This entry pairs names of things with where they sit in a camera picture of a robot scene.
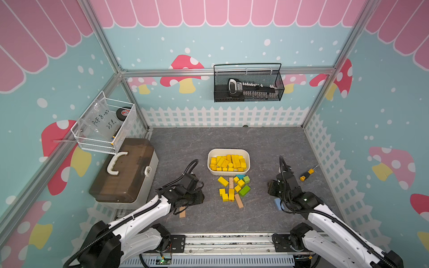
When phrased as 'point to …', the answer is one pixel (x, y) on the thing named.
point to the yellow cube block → (222, 191)
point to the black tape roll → (121, 113)
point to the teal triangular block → (240, 176)
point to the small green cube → (246, 179)
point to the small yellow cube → (243, 163)
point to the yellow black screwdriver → (310, 171)
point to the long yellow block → (213, 163)
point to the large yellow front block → (223, 162)
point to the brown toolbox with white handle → (125, 178)
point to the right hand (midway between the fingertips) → (270, 183)
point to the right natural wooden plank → (239, 200)
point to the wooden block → (182, 214)
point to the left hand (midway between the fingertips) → (201, 200)
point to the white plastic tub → (233, 154)
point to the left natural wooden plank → (231, 182)
